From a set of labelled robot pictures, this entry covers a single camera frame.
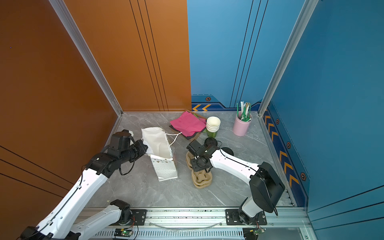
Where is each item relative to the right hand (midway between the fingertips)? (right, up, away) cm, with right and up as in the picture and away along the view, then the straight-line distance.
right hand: (196, 166), depth 83 cm
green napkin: (+1, +30, +29) cm, 42 cm away
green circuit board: (-36, -28, -12) cm, 47 cm away
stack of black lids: (+9, +13, +13) cm, 20 cm away
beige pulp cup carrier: (+3, -7, -2) cm, 8 cm away
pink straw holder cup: (+31, +21, +19) cm, 42 cm away
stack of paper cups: (+10, +23, +9) cm, 27 cm away
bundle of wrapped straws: (+32, +32, +13) cm, 47 cm away
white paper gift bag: (-23, +6, +11) cm, 26 cm away
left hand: (-23, +13, -8) cm, 28 cm away
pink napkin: (-6, +24, +24) cm, 34 cm away
